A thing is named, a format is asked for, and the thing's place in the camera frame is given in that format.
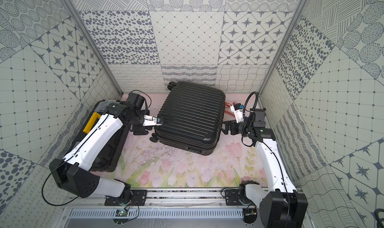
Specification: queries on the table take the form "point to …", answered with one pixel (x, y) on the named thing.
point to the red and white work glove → (228, 108)
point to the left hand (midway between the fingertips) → (149, 121)
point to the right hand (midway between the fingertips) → (224, 125)
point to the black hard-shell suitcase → (192, 116)
